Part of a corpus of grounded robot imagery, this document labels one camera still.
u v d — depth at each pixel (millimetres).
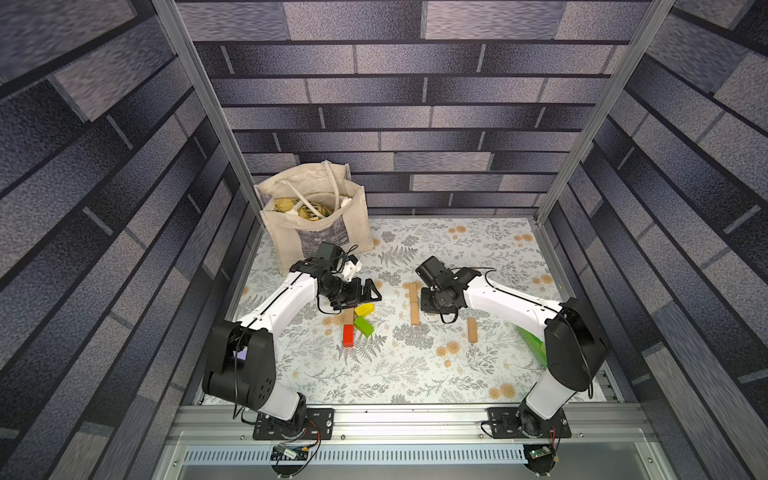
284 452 707
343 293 739
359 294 743
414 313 923
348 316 913
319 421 746
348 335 875
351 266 812
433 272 693
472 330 898
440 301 726
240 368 433
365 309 919
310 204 898
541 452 730
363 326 903
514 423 725
